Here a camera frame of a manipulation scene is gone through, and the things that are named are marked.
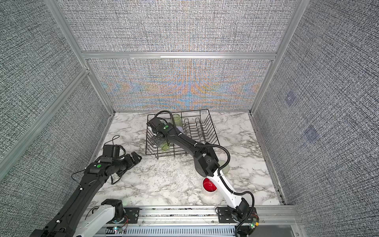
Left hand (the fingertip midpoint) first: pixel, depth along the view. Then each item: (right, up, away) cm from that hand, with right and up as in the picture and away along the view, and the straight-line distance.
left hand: (136, 161), depth 81 cm
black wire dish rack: (+35, +20, +24) cm, 47 cm away
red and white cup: (+40, -14, +1) cm, 42 cm away
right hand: (+11, +13, +15) cm, 22 cm away
